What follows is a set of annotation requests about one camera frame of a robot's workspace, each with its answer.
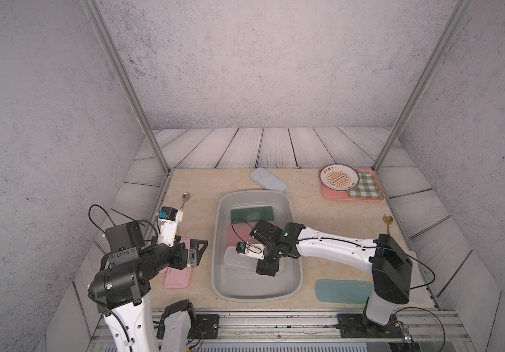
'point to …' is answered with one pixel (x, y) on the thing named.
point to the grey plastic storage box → (234, 276)
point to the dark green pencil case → (252, 215)
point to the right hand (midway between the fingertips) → (262, 261)
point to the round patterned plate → (340, 177)
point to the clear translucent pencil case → (237, 269)
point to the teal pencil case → (343, 291)
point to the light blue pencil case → (269, 181)
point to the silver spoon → (185, 197)
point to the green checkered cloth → (366, 187)
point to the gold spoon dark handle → (387, 219)
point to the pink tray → (330, 194)
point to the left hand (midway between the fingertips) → (193, 239)
